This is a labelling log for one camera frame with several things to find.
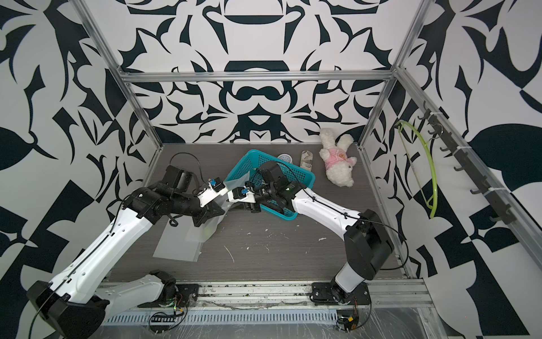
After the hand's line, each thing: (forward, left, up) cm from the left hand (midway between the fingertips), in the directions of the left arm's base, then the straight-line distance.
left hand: (220, 206), depth 72 cm
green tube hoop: (-5, -67, +6) cm, 68 cm away
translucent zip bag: (-1, +12, -21) cm, 24 cm away
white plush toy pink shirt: (+28, -50, -13) cm, 59 cm away
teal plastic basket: (+34, -10, -15) cm, 38 cm away
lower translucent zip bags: (-3, +19, -21) cm, 28 cm away
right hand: (+3, -3, +1) cm, 4 cm away
